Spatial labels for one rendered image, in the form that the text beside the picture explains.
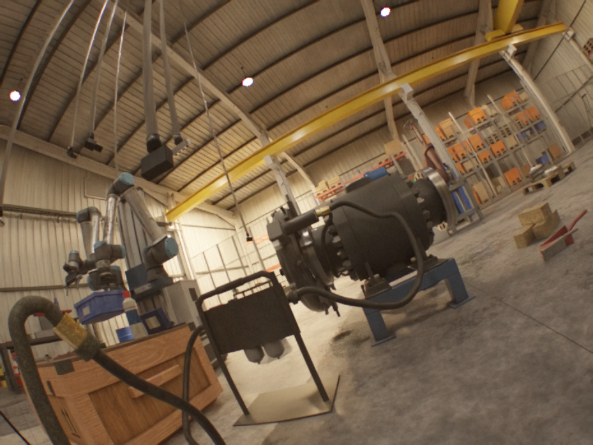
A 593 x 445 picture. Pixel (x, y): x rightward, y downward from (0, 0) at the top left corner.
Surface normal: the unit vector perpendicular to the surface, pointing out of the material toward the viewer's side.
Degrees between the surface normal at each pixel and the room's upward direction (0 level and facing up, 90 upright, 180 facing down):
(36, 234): 90
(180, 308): 90
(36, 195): 90
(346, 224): 76
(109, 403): 90
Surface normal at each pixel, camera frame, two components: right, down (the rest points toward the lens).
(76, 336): 0.80, -0.11
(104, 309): 0.89, -0.41
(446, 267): -0.25, -0.12
